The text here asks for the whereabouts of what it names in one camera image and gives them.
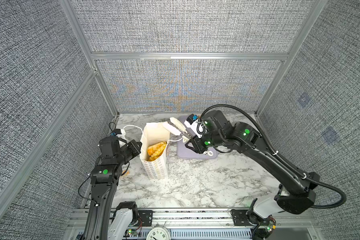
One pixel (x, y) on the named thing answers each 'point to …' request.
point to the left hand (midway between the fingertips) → (142, 142)
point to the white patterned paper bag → (154, 133)
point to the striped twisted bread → (155, 151)
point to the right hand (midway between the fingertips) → (188, 140)
